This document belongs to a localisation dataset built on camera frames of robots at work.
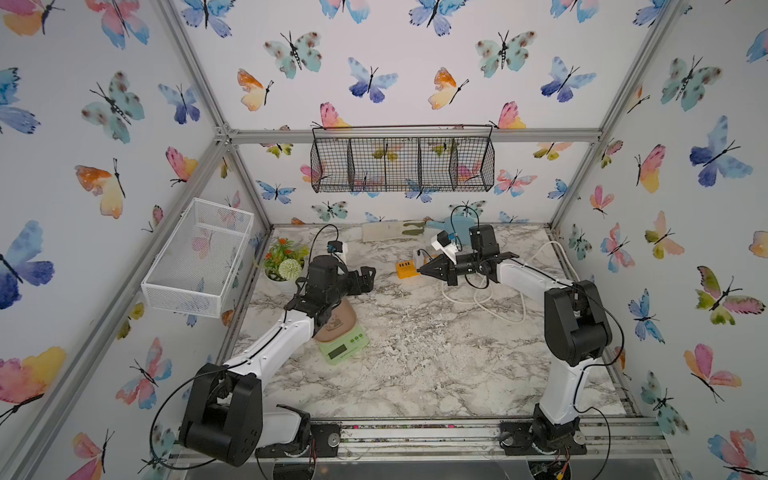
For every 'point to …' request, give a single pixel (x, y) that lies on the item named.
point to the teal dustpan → (458, 224)
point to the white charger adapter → (420, 258)
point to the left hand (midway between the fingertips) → (364, 268)
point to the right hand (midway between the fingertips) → (426, 267)
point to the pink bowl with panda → (342, 319)
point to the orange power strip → (406, 269)
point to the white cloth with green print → (391, 231)
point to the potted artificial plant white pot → (284, 264)
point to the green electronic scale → (337, 351)
